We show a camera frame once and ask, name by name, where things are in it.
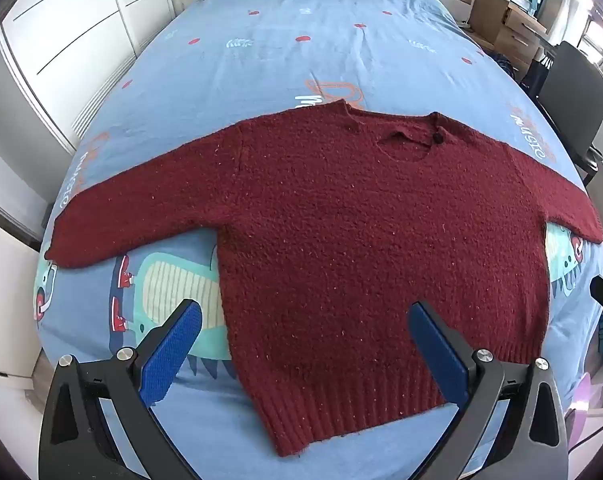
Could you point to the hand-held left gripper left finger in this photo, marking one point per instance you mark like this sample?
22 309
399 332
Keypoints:
174 347

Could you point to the white wardrobe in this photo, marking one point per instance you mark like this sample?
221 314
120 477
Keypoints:
76 35

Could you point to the wooden drawer cabinet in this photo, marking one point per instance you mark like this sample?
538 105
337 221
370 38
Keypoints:
511 30

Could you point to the black bag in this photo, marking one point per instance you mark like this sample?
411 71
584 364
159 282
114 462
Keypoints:
536 76

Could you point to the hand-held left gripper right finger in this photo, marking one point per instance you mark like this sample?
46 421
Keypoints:
439 347

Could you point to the dark red knit sweater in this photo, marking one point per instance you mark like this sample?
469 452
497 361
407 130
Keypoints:
361 210

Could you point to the blue printed bed sheet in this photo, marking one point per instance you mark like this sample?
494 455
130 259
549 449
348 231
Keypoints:
281 55

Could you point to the black office chair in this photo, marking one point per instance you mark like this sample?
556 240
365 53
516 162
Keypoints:
574 95

